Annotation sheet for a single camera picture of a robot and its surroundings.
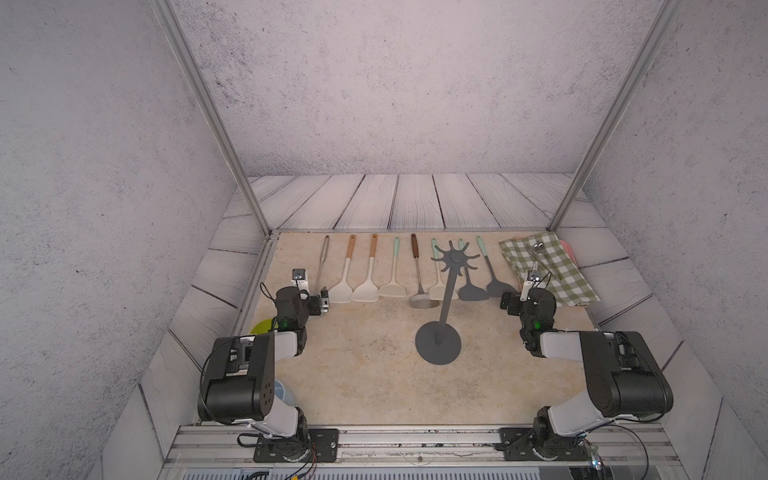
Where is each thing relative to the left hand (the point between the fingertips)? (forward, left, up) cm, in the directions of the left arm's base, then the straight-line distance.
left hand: (313, 287), depth 94 cm
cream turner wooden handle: (+2, -17, -7) cm, 18 cm away
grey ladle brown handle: (-2, -34, -6) cm, 34 cm away
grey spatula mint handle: (+3, -60, -7) cm, 60 cm away
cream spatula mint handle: (+4, -25, -7) cm, 26 cm away
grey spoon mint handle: (+2, -51, -8) cm, 52 cm away
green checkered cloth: (+4, -85, -7) cm, 86 cm away
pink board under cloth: (+20, -92, -7) cm, 94 cm away
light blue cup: (-31, +3, -1) cm, 31 cm away
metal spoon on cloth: (+16, -79, -8) cm, 81 cm away
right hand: (-2, -66, 0) cm, 66 cm away
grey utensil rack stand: (-15, -38, -8) cm, 42 cm away
